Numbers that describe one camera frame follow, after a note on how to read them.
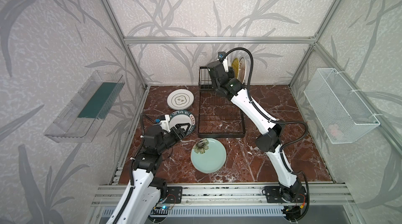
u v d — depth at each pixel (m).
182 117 1.02
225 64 0.70
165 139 0.64
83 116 0.64
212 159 0.83
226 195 0.75
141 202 0.56
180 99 1.12
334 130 0.74
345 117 0.63
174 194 0.74
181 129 0.69
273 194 0.73
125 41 0.94
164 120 0.69
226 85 0.61
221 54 0.67
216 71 0.59
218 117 1.02
